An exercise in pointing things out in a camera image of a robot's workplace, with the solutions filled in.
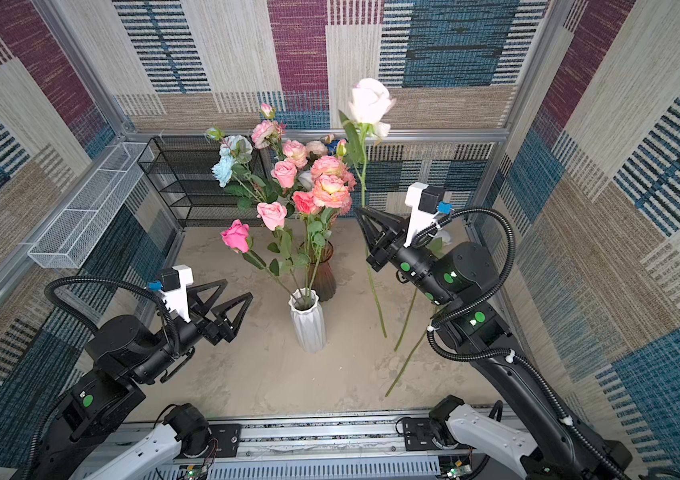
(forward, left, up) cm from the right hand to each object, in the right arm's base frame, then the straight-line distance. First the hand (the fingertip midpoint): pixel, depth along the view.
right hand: (355, 215), depth 51 cm
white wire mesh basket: (+11, +66, -16) cm, 68 cm away
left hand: (-5, +22, -13) cm, 26 cm away
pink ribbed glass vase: (+6, +8, -17) cm, 19 cm away
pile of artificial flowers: (+2, -15, -52) cm, 54 cm away
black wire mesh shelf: (+51, +56, -25) cm, 79 cm away
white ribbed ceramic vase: (-3, +11, -31) cm, 33 cm away
